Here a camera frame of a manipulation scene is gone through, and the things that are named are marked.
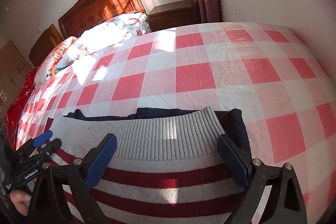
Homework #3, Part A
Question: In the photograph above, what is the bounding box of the striped red grey navy sweater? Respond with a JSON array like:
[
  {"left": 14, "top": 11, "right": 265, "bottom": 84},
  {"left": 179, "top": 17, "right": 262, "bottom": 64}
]
[{"left": 50, "top": 107, "right": 244, "bottom": 223}]

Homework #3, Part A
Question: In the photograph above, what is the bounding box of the person left hand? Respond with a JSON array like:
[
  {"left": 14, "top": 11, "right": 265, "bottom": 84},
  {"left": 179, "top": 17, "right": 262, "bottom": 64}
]
[{"left": 10, "top": 190, "right": 31, "bottom": 217}]

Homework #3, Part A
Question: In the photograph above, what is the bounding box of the red floral bed sheet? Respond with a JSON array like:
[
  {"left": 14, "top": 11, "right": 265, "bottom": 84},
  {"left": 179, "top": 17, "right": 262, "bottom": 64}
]
[{"left": 5, "top": 66, "right": 39, "bottom": 149}]

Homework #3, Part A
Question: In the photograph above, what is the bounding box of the pink floral pillow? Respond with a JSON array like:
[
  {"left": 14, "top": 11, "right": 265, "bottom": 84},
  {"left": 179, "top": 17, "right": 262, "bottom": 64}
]
[{"left": 34, "top": 36, "right": 78, "bottom": 89}]

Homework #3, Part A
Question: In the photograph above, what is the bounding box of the wooden wardrobe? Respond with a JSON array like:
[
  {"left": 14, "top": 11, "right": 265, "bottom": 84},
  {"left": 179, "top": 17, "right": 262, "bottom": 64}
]
[{"left": 0, "top": 40, "right": 32, "bottom": 118}]

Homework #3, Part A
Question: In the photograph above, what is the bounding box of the pink checkered bed sheet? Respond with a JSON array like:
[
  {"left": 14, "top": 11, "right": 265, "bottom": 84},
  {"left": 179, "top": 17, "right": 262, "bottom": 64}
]
[{"left": 17, "top": 23, "right": 335, "bottom": 223}]

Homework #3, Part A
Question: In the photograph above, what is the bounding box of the floral folded quilt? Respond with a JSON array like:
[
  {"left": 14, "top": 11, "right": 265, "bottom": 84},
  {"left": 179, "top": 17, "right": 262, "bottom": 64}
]
[{"left": 51, "top": 12, "right": 151, "bottom": 75}]

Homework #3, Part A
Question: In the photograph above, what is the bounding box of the carved wooden headboard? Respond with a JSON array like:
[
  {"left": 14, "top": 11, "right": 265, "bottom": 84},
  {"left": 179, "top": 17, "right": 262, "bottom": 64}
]
[{"left": 58, "top": 0, "right": 146, "bottom": 39}]

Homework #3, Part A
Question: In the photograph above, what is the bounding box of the wooden nightstand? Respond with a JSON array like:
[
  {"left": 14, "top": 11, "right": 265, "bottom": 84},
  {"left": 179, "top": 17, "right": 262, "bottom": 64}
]
[{"left": 148, "top": 0, "right": 197, "bottom": 31}]

